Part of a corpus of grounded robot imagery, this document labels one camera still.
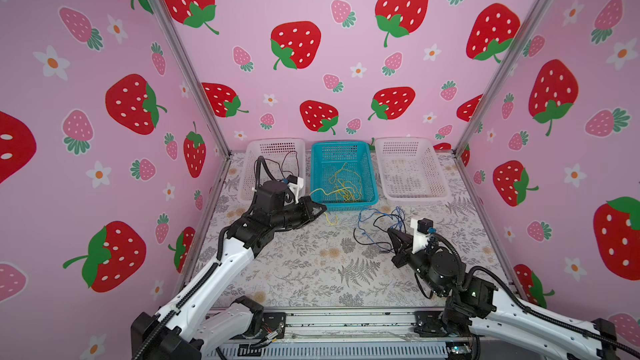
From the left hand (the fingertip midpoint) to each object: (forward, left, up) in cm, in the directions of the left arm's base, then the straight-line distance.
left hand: (328, 206), depth 71 cm
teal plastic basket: (+43, +1, -23) cm, 48 cm away
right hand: (-6, -17, -4) cm, 19 cm away
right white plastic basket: (+37, -38, -26) cm, 59 cm away
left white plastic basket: (+42, +22, -22) cm, 52 cm away
